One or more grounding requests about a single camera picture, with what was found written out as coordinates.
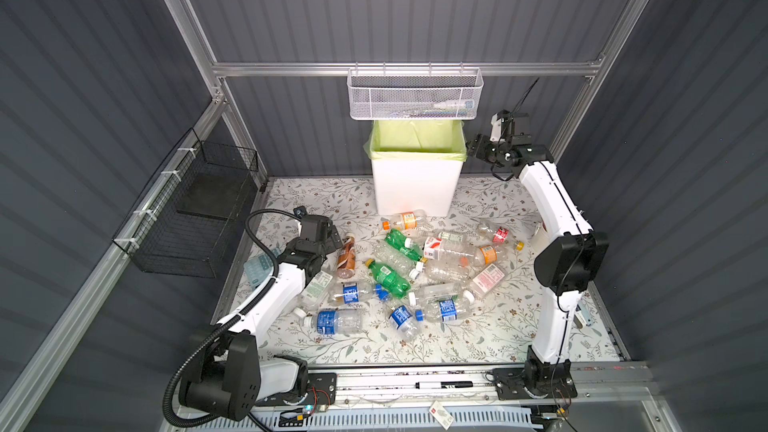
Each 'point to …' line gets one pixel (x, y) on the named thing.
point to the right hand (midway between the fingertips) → (477, 147)
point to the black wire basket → (184, 218)
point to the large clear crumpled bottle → (400, 260)
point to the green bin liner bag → (442, 140)
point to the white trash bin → (427, 185)
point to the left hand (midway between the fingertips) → (319, 237)
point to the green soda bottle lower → (388, 279)
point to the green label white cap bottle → (313, 293)
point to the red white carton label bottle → (439, 249)
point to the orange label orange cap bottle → (407, 220)
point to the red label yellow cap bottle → (498, 236)
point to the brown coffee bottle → (346, 265)
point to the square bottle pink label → (484, 282)
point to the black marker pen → (443, 384)
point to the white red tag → (441, 414)
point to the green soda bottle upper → (397, 240)
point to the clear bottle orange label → (479, 256)
